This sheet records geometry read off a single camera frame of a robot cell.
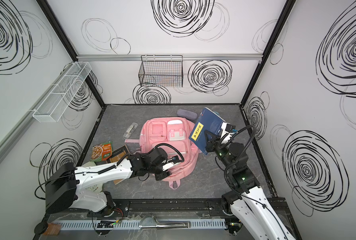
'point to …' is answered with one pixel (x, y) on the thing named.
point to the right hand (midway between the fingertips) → (203, 132)
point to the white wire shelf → (52, 107)
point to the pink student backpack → (172, 134)
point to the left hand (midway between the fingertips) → (171, 168)
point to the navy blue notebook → (208, 120)
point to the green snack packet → (102, 152)
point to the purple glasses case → (186, 114)
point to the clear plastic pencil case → (130, 131)
